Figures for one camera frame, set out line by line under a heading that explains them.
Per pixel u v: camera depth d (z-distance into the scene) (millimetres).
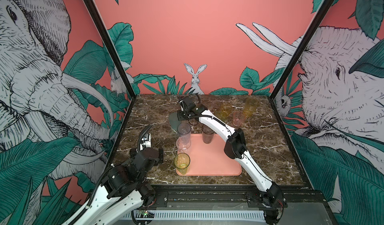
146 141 579
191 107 758
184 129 928
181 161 837
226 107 1104
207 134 866
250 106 1023
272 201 638
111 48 904
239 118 1041
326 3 720
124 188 438
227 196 767
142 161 474
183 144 864
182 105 764
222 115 1041
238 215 701
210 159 933
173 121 982
